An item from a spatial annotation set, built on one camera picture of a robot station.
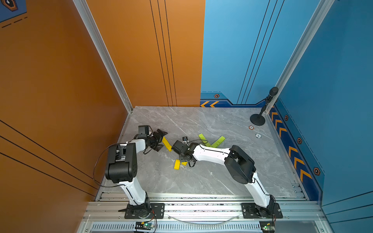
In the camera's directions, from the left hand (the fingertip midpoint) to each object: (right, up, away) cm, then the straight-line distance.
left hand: (167, 135), depth 98 cm
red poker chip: (+62, +5, +10) cm, 63 cm away
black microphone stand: (+70, +11, +14) cm, 72 cm away
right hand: (+13, -13, -4) cm, 19 cm away
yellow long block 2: (+1, -6, -4) cm, 8 cm away
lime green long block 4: (+38, -3, +2) cm, 38 cm away
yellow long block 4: (+12, -16, -10) cm, 23 cm away
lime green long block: (+24, -2, +4) cm, 25 cm away
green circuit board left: (-7, -42, -27) cm, 50 cm away
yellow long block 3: (+8, -17, -9) cm, 21 cm away
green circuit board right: (+55, -42, -27) cm, 74 cm away
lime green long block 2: (+28, -6, -1) cm, 29 cm away
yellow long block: (-2, -3, +1) cm, 4 cm away
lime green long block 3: (+33, -6, 0) cm, 34 cm away
